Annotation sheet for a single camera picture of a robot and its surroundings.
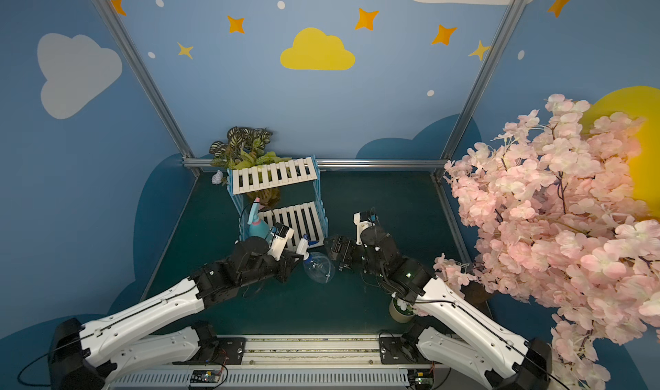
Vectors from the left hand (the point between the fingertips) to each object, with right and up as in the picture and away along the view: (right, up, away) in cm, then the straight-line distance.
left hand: (302, 253), depth 74 cm
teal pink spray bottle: (-17, +6, +13) cm, 22 cm away
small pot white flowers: (+29, -16, -2) cm, 33 cm away
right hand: (+11, +4, -1) cm, 11 cm away
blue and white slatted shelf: (-11, +18, +34) cm, 40 cm away
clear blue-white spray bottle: (+4, -5, +4) cm, 8 cm away
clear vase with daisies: (-27, +36, +27) cm, 53 cm away
